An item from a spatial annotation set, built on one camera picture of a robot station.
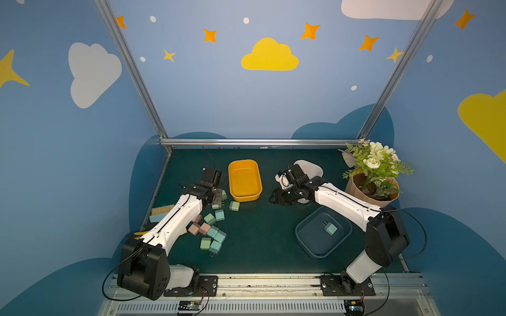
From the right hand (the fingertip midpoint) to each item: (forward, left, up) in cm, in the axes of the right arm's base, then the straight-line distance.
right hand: (274, 198), depth 86 cm
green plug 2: (0, +19, -11) cm, 22 cm away
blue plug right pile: (-15, +23, -11) cm, 30 cm away
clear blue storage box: (-10, -23, -12) cm, 27 cm away
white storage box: (+24, -21, -8) cm, 33 cm away
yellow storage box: (+17, +16, -12) cm, 26 cm away
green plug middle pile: (-7, +30, -10) cm, 32 cm away
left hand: (0, +28, +2) cm, 28 cm away
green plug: (+6, +25, -10) cm, 28 cm away
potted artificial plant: (+6, -39, +15) cm, 42 cm away
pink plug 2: (-13, +36, -10) cm, 39 cm away
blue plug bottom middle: (-20, +25, -10) cm, 33 cm away
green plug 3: (-18, +30, -11) cm, 36 cm away
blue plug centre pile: (-13, +27, -9) cm, 31 cm away
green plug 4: (-8, -26, -11) cm, 29 cm away
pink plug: (-12, +31, -9) cm, 34 cm away
